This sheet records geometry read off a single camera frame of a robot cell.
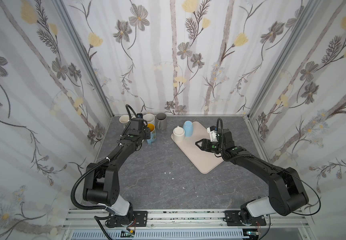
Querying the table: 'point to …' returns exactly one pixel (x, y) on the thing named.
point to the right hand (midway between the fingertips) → (200, 142)
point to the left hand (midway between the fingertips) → (147, 128)
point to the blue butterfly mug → (153, 134)
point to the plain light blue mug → (188, 127)
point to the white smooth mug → (178, 134)
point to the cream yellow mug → (149, 117)
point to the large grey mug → (161, 120)
